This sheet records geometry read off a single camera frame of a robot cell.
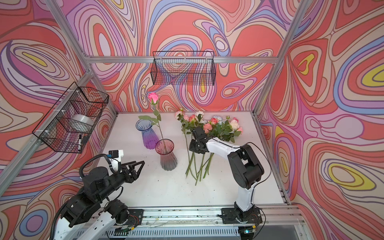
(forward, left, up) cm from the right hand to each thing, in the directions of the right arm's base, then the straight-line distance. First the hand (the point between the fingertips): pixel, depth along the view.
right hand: (193, 151), depth 94 cm
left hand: (-17, +23, +21) cm, 36 cm away
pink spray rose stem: (-9, -7, -4) cm, 12 cm away
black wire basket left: (0, +58, +30) cm, 66 cm away
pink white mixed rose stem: (+17, -24, 0) cm, 29 cm away
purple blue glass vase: (+10, +29, +2) cm, 31 cm away
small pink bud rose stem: (+26, +3, -1) cm, 26 cm away
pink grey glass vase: (-3, +17, -6) cm, 18 cm away
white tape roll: (+4, +55, +29) cm, 62 cm away
